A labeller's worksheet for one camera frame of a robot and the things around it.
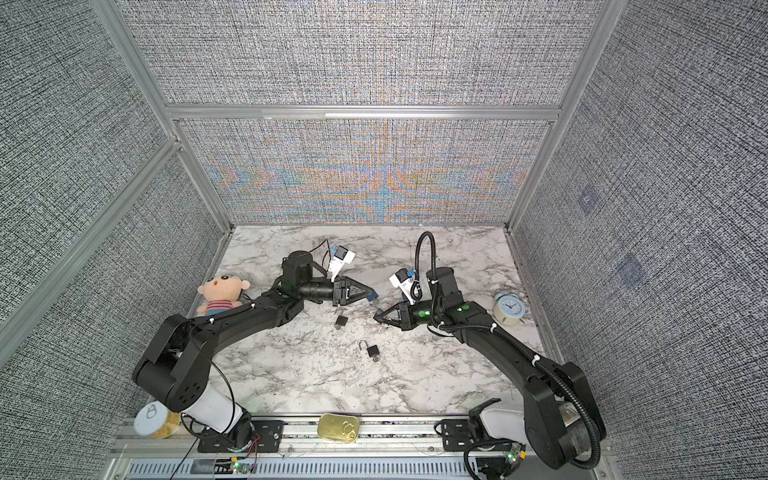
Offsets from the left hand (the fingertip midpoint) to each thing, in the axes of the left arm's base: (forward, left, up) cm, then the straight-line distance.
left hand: (370, 295), depth 77 cm
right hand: (-4, -3, -4) cm, 6 cm away
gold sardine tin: (-27, +9, -16) cm, 32 cm away
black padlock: (-5, -2, -3) cm, 6 cm away
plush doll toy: (+12, +46, -13) cm, 49 cm away
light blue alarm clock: (+3, -43, -15) cm, 45 cm away
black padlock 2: (+4, +9, -20) cm, 23 cm away
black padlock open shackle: (-7, 0, -20) cm, 21 cm away
